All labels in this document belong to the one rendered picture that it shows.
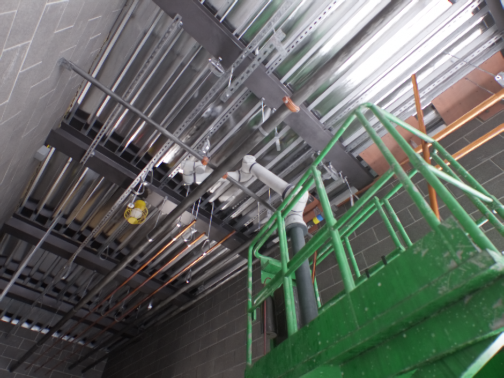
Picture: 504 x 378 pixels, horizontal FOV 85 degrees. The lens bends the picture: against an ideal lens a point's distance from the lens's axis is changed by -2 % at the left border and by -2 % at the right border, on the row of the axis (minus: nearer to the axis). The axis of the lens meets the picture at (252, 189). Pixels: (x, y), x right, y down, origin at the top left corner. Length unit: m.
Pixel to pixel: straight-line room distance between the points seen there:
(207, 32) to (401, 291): 2.22
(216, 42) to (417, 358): 2.37
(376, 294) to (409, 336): 0.16
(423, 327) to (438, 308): 0.09
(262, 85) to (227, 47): 0.43
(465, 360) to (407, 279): 0.26
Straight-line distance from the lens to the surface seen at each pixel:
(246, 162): 2.64
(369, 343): 1.27
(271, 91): 2.68
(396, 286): 1.16
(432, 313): 1.15
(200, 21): 2.57
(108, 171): 3.47
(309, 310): 1.95
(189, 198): 2.56
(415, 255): 1.14
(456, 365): 1.15
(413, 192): 1.23
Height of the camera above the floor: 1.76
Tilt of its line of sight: 51 degrees up
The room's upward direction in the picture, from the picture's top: straight up
